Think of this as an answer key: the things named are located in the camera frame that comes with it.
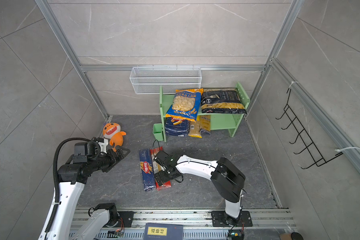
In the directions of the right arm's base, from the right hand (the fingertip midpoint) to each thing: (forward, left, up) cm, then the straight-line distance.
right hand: (165, 177), depth 84 cm
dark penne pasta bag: (+33, -33, +28) cm, 55 cm away
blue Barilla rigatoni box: (+27, -6, +14) cm, 31 cm away
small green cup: (+35, +8, -1) cm, 36 cm away
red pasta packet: (+6, +5, -1) cm, 8 cm away
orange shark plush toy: (+32, +38, +4) cm, 49 cm away
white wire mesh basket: (+58, +12, +27) cm, 65 cm away
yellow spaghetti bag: (+25, -18, +11) cm, 33 cm away
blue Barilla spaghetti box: (+5, +11, 0) cm, 12 cm away
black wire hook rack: (+7, -67, +27) cm, 73 cm away
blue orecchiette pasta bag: (+30, -12, +29) cm, 44 cm away
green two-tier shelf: (+38, 0, +24) cm, 45 cm away
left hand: (+5, +18, +21) cm, 28 cm away
